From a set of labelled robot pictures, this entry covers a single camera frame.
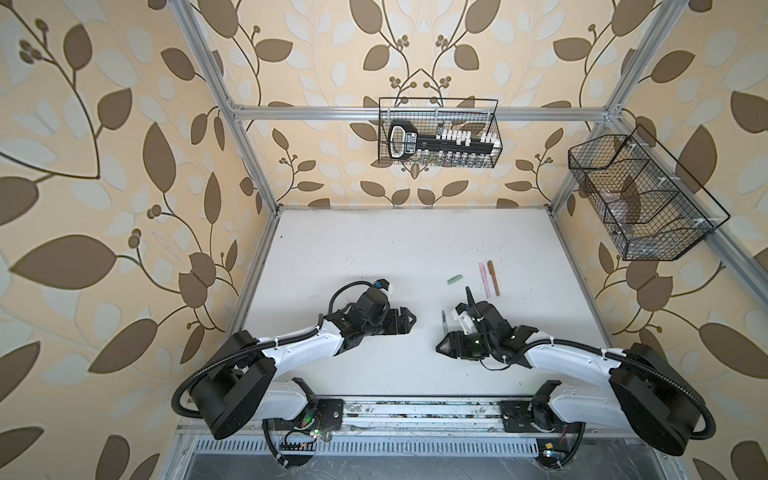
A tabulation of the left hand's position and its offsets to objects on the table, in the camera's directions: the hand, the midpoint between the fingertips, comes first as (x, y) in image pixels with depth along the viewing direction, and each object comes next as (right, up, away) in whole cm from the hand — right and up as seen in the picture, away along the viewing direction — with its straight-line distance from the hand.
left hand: (410, 318), depth 83 cm
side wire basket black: (+59, +30, -10) cm, 68 cm away
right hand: (+9, -10, -1) cm, 13 cm away
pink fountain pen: (+26, +9, +16) cm, 32 cm away
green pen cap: (+16, +9, +17) cm, 25 cm away
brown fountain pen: (+30, +10, +19) cm, 37 cm away
